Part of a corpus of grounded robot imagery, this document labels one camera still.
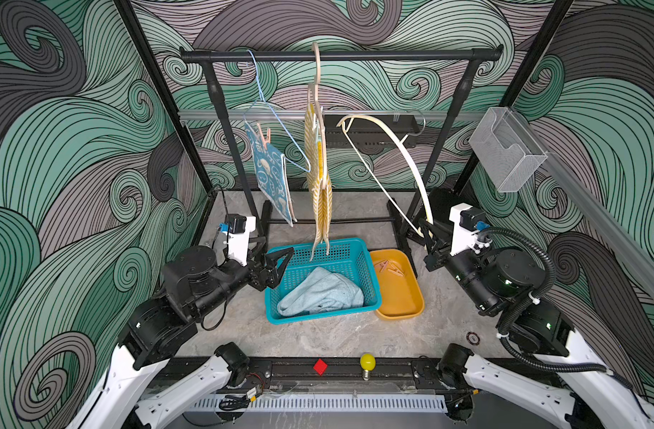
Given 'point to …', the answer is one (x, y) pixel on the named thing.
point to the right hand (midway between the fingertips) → (421, 221)
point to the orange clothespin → (396, 268)
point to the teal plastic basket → (350, 257)
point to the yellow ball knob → (367, 363)
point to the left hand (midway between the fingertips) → (278, 242)
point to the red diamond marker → (320, 366)
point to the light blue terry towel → (322, 290)
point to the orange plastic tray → (400, 294)
